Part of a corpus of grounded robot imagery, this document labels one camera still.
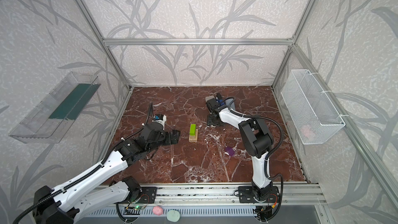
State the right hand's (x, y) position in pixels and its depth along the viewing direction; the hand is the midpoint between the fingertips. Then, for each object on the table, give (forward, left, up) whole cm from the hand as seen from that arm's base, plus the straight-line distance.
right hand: (213, 117), depth 100 cm
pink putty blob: (-49, +26, +1) cm, 55 cm away
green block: (-12, +12, +7) cm, 18 cm away
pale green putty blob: (-51, +18, +1) cm, 54 cm away
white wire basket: (-20, -40, +32) cm, 55 cm away
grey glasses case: (+18, +2, -1) cm, 18 cm away
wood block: (-11, +10, 0) cm, 15 cm away
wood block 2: (-15, +12, +1) cm, 19 cm away
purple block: (-21, -9, -1) cm, 23 cm away
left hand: (-16, +20, +15) cm, 29 cm away
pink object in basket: (-19, -44, +17) cm, 51 cm away
